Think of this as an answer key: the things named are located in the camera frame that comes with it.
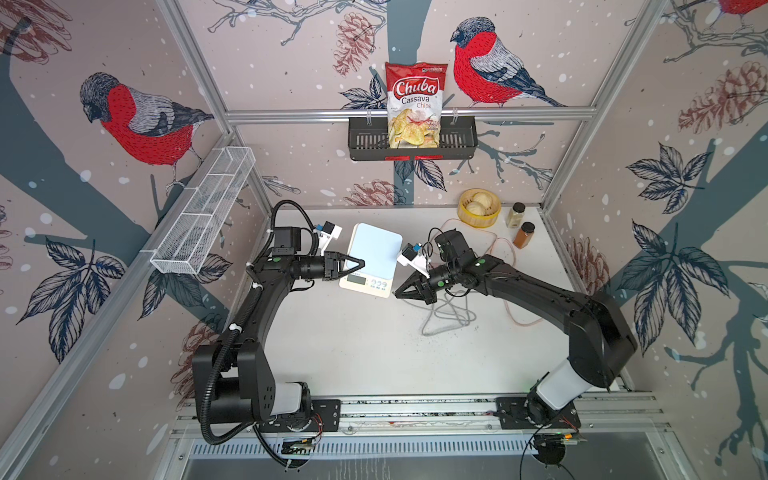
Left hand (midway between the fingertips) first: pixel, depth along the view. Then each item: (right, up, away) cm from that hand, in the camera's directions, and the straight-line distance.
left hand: (364, 262), depth 74 cm
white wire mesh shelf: (-43, +6, -2) cm, 44 cm away
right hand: (+9, -8, +3) cm, 13 cm away
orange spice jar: (+54, +6, +29) cm, 62 cm away
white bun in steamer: (+41, +18, +41) cm, 61 cm away
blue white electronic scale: (+4, +3, +1) cm, 5 cm away
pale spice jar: (+53, +13, +36) cm, 66 cm away
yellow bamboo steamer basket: (+46, +14, +40) cm, 63 cm away
